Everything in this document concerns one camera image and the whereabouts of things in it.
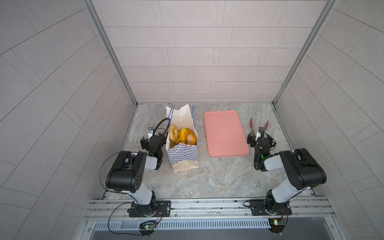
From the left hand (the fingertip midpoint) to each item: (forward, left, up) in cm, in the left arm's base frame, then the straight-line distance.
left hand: (155, 131), depth 93 cm
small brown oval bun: (-10, -23, +8) cm, 27 cm away
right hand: (0, -65, -1) cm, 65 cm away
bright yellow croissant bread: (-4, -19, +5) cm, 20 cm away
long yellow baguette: (-2, -22, +3) cm, 22 cm away
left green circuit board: (-48, -5, -2) cm, 48 cm away
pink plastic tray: (+1, -44, -5) cm, 45 cm away
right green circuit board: (-47, -64, -6) cm, 79 cm away
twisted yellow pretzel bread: (-3, -12, +3) cm, 13 cm away
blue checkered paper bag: (-20, -19, +8) cm, 28 cm away
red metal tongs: (+9, -64, -5) cm, 65 cm away
